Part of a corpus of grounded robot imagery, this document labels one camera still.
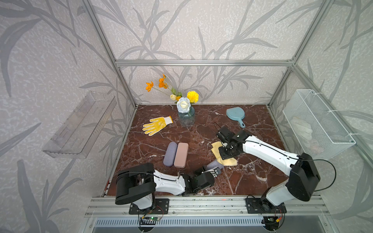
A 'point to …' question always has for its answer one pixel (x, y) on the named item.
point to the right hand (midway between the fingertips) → (221, 155)
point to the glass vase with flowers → (186, 112)
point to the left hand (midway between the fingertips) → (208, 173)
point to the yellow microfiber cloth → (230, 161)
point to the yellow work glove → (156, 124)
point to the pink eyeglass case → (180, 158)
